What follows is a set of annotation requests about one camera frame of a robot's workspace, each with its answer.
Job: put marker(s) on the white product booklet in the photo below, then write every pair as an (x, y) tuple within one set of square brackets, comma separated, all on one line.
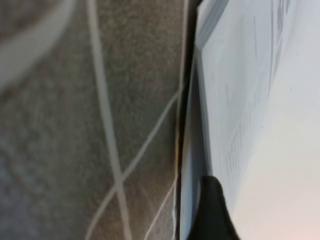
[(253, 119)]

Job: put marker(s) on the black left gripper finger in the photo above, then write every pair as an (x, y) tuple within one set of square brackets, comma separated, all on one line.
[(213, 219)]

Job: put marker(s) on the grey checkered tablecloth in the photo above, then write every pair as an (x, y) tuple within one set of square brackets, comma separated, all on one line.
[(90, 94)]

